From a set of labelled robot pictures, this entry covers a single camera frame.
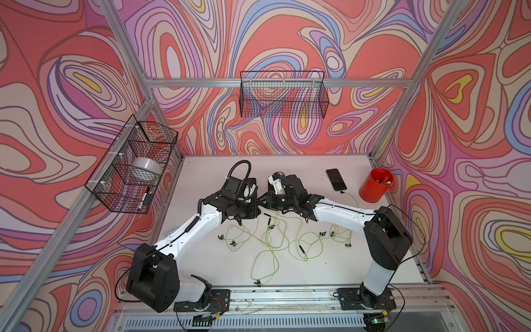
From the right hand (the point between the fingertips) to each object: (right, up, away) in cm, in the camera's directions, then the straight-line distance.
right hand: (258, 207), depth 83 cm
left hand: (+2, -2, -2) cm, 3 cm away
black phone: (+40, +10, +25) cm, 49 cm away
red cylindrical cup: (+55, +8, +13) cm, 57 cm away
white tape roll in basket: (-40, +17, -9) cm, 44 cm away
